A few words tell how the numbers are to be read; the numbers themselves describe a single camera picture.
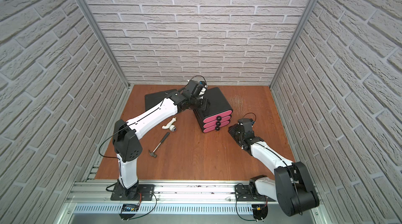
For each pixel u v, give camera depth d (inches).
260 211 27.4
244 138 26.5
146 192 29.0
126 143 18.4
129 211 28.2
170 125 37.1
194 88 25.4
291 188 16.1
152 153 33.0
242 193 29.0
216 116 32.8
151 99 40.4
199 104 28.8
